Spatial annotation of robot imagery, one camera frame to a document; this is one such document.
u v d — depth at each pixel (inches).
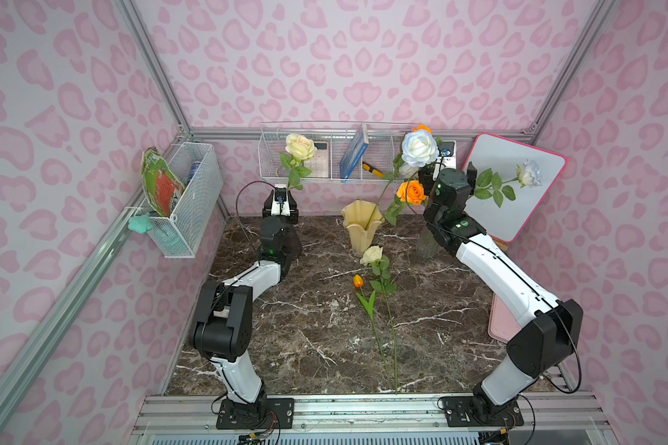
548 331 16.7
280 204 28.0
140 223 24.6
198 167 35.0
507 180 31.0
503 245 41.6
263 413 25.8
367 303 36.4
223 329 19.0
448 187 21.1
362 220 38.5
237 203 47.8
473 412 28.3
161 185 29.5
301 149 29.5
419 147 23.8
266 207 30.7
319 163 37.5
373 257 39.7
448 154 23.6
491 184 32.3
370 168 38.5
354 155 34.7
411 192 28.3
